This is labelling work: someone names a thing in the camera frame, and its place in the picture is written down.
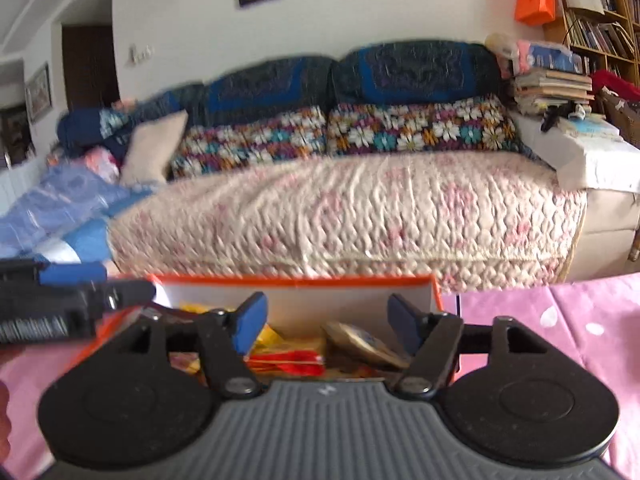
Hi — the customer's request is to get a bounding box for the orange cardboard box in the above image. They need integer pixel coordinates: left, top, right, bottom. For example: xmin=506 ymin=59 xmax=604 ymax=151
xmin=65 ymin=274 xmax=458 ymax=386

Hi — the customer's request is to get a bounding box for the pink daisy print tablecloth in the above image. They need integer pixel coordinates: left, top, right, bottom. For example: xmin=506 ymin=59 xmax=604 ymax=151
xmin=0 ymin=272 xmax=640 ymax=480

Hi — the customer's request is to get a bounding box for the light blue paper stack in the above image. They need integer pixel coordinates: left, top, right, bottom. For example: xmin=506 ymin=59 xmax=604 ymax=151
xmin=555 ymin=115 xmax=623 ymax=141

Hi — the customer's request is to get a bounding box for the small yellow snack packet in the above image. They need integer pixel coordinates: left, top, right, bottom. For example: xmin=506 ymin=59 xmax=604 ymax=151
xmin=252 ymin=325 xmax=326 ymax=356

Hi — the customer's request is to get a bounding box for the navy blue clothing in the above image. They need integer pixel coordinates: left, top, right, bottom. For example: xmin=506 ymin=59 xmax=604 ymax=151
xmin=56 ymin=105 xmax=136 ymax=161

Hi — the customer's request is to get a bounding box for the blue pink plastic pack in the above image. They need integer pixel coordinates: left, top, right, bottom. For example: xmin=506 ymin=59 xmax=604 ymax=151
xmin=517 ymin=40 xmax=583 ymax=76

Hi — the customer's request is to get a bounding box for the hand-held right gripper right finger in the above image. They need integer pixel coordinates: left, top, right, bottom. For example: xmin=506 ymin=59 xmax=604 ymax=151
xmin=387 ymin=294 xmax=551 ymax=401

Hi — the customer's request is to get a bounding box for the wicker chair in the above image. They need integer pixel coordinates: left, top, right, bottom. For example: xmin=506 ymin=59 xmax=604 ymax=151
xmin=595 ymin=87 xmax=640 ymax=148

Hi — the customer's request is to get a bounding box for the wooden bookshelf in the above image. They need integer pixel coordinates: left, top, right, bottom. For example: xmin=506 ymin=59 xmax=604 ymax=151
xmin=542 ymin=0 xmax=640 ymax=78

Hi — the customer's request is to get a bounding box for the large golden snack packet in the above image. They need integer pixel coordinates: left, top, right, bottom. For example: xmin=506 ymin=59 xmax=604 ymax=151
xmin=322 ymin=322 xmax=412 ymax=371

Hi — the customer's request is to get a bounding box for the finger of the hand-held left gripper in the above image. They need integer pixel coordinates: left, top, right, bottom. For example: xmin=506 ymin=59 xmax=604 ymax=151
xmin=35 ymin=261 xmax=108 ymax=288
xmin=75 ymin=280 xmax=156 ymax=311

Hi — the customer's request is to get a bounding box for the red cloth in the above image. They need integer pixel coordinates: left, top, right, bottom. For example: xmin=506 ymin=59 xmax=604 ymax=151
xmin=590 ymin=70 xmax=640 ymax=106

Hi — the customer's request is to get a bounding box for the dark wooden door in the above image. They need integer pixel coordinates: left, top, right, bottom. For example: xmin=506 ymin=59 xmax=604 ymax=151
xmin=61 ymin=24 xmax=121 ymax=111

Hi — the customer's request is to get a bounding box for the red snack packet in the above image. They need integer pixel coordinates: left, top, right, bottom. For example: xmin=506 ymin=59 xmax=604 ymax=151
xmin=247 ymin=352 xmax=326 ymax=377

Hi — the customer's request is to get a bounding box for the small framed picture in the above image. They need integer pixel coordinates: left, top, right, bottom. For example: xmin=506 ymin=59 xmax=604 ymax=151
xmin=25 ymin=62 xmax=53 ymax=123

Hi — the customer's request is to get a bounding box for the stack of books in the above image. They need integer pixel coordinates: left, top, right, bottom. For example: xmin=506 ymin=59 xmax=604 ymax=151
xmin=512 ymin=67 xmax=596 ymax=116

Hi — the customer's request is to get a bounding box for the white cloth covered box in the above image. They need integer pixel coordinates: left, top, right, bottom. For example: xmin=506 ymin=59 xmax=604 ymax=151
xmin=510 ymin=112 xmax=640 ymax=193

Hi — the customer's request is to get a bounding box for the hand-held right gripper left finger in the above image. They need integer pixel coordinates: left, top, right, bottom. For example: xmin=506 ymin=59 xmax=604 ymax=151
xmin=107 ymin=291 xmax=268 ymax=401

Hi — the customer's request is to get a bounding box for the blue striped blanket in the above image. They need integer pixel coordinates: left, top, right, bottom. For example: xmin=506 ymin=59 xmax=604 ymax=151
xmin=0 ymin=160 xmax=156 ymax=266

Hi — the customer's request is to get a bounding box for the plain beige pillow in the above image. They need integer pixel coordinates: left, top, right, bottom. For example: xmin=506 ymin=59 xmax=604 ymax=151
xmin=119 ymin=110 xmax=190 ymax=186

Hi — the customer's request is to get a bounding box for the black cloth item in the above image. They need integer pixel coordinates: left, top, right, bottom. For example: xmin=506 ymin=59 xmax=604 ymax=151
xmin=540 ymin=105 xmax=576 ymax=133

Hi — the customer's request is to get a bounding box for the blue patterned back cushion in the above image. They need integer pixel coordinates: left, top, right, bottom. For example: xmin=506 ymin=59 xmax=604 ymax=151
xmin=330 ymin=40 xmax=503 ymax=106
xmin=202 ymin=56 xmax=338 ymax=126
xmin=130 ymin=85 xmax=206 ymax=121

